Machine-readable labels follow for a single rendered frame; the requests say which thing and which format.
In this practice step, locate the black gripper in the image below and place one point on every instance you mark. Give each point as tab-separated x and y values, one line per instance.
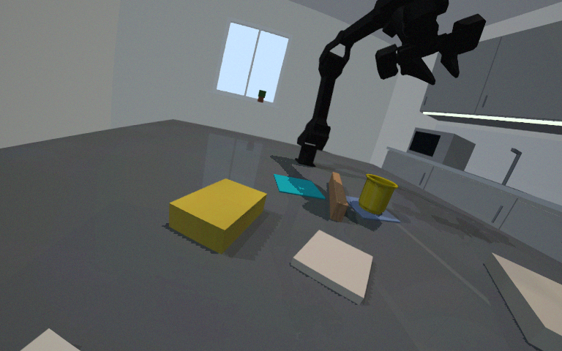
465	36

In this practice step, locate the beige flat slab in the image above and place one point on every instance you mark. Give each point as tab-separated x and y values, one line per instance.
339	266

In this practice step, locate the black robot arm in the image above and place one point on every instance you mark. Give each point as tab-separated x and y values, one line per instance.
414	15

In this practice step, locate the yellow rectangular block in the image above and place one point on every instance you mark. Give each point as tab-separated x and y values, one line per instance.
215	216

